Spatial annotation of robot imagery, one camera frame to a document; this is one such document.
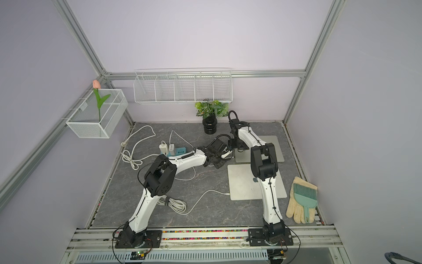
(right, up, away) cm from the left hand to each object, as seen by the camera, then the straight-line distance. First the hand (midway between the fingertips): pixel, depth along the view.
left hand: (221, 159), depth 99 cm
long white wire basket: (-23, +45, +1) cm, 51 cm away
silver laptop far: (+14, +3, +1) cm, 14 cm away
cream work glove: (+37, -23, -18) cm, 47 cm away
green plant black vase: (-6, +29, -5) cm, 30 cm away
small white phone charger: (-30, +8, -1) cm, 31 cm away
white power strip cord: (-58, +1, +1) cm, 58 cm away
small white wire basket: (-62, +25, -18) cm, 69 cm away
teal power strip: (-28, +5, +3) cm, 28 cm away
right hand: (+11, +7, +6) cm, 14 cm away
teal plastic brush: (+45, -17, -14) cm, 50 cm away
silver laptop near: (+12, -13, -9) cm, 19 cm away
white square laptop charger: (-35, +8, -2) cm, 35 cm away
